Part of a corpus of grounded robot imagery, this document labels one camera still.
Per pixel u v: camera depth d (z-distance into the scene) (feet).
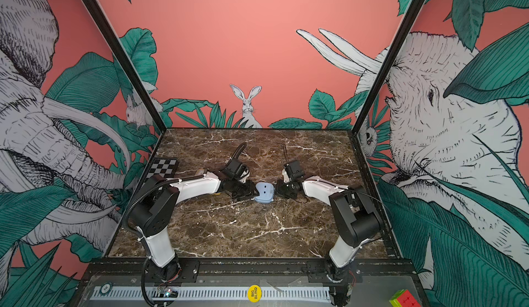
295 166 2.53
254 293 2.29
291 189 2.30
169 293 2.30
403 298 2.17
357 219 1.52
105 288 2.30
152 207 1.58
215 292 2.30
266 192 2.98
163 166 3.28
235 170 2.48
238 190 2.62
